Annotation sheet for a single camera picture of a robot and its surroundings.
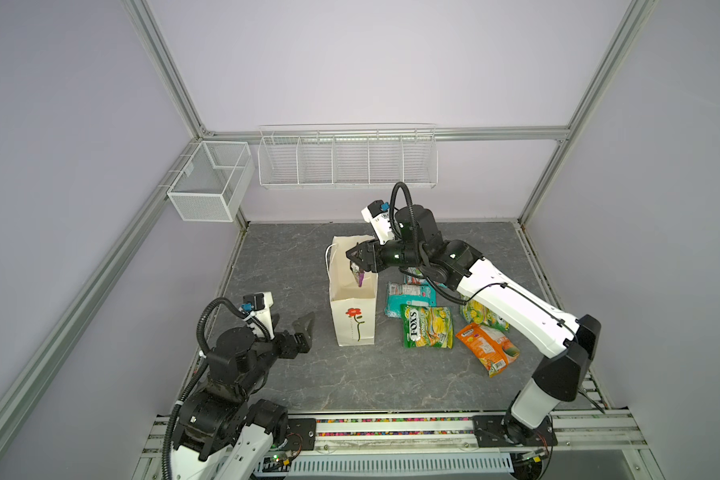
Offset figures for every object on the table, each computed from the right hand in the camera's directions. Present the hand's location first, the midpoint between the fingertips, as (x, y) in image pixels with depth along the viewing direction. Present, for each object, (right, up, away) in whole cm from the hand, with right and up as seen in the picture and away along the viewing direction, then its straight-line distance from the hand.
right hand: (351, 254), depth 69 cm
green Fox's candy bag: (+22, -22, +20) cm, 37 cm away
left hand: (-12, -15, -3) cm, 19 cm away
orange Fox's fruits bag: (+40, -27, +16) cm, 51 cm away
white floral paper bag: (0, -13, +3) cm, 13 cm away
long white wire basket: (-3, +33, +31) cm, 45 cm away
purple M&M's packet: (+2, -6, +6) cm, 8 cm away
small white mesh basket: (-50, +25, +33) cm, 65 cm away
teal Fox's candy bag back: (+13, -14, +27) cm, 33 cm away
